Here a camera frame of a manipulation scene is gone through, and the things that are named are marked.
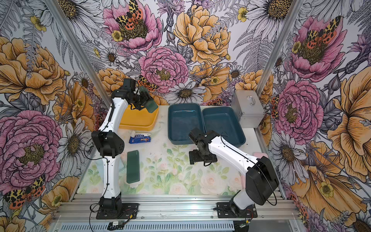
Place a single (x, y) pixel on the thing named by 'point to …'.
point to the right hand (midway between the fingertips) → (201, 164)
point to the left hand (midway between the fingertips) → (150, 104)
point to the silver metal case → (247, 105)
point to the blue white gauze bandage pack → (139, 138)
